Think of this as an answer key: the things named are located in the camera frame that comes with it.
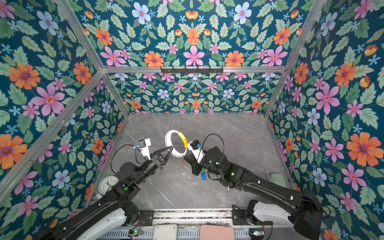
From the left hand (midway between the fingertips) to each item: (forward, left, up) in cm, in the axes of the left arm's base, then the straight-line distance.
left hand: (173, 147), depth 62 cm
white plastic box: (-27, +7, -32) cm, 42 cm away
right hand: (-1, -4, -8) cm, 9 cm away
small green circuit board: (-26, +21, -33) cm, 47 cm away
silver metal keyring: (+3, +2, -2) cm, 4 cm away
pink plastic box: (-29, -17, -32) cm, 46 cm away
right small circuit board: (-30, -37, -33) cm, 58 cm away
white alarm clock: (-3, +41, -29) cm, 51 cm away
